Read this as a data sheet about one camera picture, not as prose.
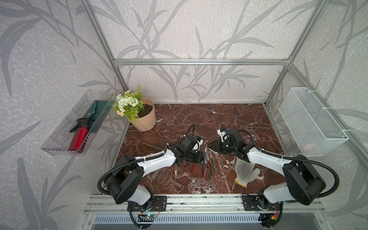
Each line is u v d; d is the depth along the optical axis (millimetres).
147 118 890
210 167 867
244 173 840
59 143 586
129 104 788
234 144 686
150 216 706
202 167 867
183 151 667
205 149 845
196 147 708
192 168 864
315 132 619
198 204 753
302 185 429
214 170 854
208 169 857
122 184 426
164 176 828
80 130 615
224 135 791
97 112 731
